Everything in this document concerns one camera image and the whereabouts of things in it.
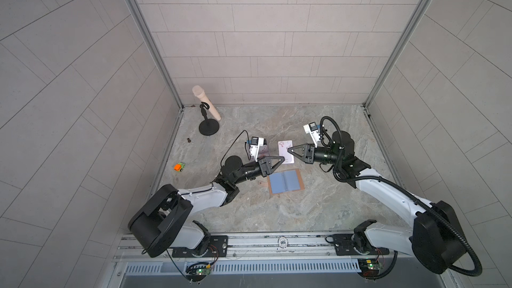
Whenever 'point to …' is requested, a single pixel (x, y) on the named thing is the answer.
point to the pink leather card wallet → (285, 181)
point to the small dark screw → (189, 140)
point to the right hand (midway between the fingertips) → (290, 154)
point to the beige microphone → (199, 92)
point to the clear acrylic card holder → (264, 149)
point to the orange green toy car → (179, 166)
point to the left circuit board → (200, 271)
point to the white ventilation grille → (247, 266)
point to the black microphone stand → (208, 126)
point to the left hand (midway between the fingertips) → (285, 164)
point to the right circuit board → (370, 267)
